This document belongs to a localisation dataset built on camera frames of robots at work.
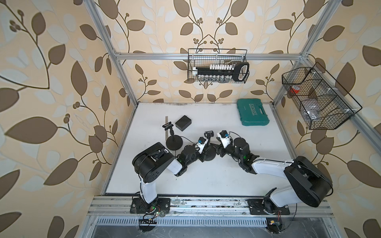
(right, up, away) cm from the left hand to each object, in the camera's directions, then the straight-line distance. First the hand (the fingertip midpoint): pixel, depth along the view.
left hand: (207, 144), depth 89 cm
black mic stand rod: (-22, +12, -8) cm, 26 cm away
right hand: (+4, +3, -2) cm, 5 cm away
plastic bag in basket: (+52, +19, -15) cm, 58 cm away
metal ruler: (-30, +15, +23) cm, 40 cm away
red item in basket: (+51, +33, -1) cm, 61 cm away
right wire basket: (+57, +23, -16) cm, 63 cm away
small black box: (-16, +12, +16) cm, 26 cm away
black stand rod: (0, +7, -12) cm, 14 cm away
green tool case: (+35, +20, +20) cm, 45 cm away
